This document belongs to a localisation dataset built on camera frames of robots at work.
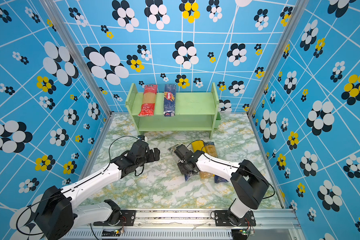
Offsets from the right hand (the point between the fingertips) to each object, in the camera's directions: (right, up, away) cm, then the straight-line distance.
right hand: (184, 166), depth 88 cm
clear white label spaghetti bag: (-8, +9, +8) cm, 14 cm away
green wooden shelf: (+5, +32, -4) cm, 33 cm away
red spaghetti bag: (-21, +39, +1) cm, 45 cm away
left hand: (-17, +9, -3) cm, 20 cm away
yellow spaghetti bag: (+9, +11, +12) cm, 18 cm away
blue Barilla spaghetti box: (-9, +43, +1) cm, 44 cm away
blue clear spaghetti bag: (+17, +9, +7) cm, 20 cm away
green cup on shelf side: (+20, +25, +2) cm, 32 cm away
